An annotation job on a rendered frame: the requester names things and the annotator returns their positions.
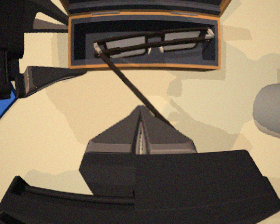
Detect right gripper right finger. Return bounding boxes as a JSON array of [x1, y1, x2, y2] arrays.
[[141, 105, 197, 154]]

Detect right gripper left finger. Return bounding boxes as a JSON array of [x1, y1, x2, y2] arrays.
[[84, 105, 141, 154]]

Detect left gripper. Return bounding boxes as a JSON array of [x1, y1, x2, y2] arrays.
[[0, 0, 87, 100]]

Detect black glasses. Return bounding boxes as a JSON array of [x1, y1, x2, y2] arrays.
[[94, 27, 215, 128]]

